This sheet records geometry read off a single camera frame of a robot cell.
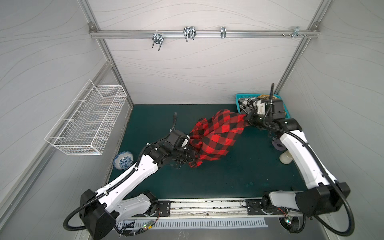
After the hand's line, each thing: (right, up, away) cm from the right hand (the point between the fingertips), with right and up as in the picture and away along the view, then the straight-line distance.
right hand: (247, 113), depth 77 cm
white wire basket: (-79, -7, -10) cm, 80 cm away
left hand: (-25, -21, -5) cm, 33 cm away
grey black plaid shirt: (+13, +9, +35) cm, 39 cm away
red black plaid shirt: (-18, -12, 0) cm, 22 cm away
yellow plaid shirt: (+26, +13, +32) cm, 43 cm away
